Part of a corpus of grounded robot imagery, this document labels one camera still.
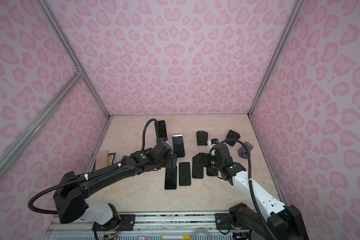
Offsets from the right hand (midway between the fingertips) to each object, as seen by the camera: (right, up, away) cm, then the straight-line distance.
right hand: (202, 156), depth 82 cm
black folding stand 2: (+22, +11, +17) cm, 30 cm away
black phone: (-25, +14, +18) cm, 34 cm away
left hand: (-16, 0, -1) cm, 16 cm away
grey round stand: (+27, 0, +13) cm, 30 cm away
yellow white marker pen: (-13, -35, -13) cm, 39 cm away
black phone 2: (-2, -10, +9) cm, 14 cm away
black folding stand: (+2, +8, +20) cm, 22 cm away
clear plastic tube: (-2, -33, -11) cm, 35 cm away
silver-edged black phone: (-14, +5, +12) cm, 19 cm away
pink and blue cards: (-61, -4, +12) cm, 62 cm away
